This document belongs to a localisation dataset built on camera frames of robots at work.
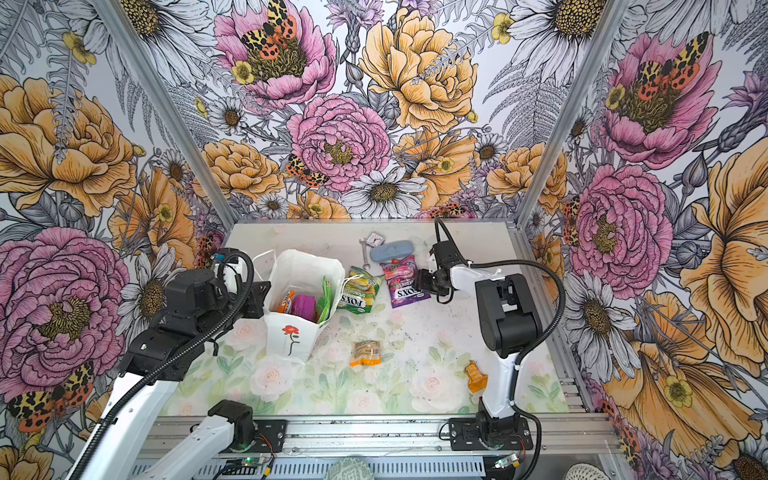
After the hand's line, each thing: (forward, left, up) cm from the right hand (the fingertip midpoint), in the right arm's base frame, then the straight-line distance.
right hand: (420, 293), depth 99 cm
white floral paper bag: (-21, +34, +15) cm, 43 cm away
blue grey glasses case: (+18, +9, +1) cm, 20 cm away
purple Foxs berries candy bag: (+3, +6, +3) cm, 7 cm away
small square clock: (+24, +16, 0) cm, 28 cm away
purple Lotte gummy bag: (-12, +33, +14) cm, 37 cm away
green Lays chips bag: (-13, +26, +18) cm, 34 cm away
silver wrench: (+24, +20, -1) cm, 31 cm away
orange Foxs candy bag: (-13, +37, +17) cm, 43 cm away
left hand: (-16, +37, +26) cm, 48 cm away
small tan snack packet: (-20, +17, +2) cm, 27 cm away
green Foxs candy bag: (0, +20, +2) cm, 20 cm away
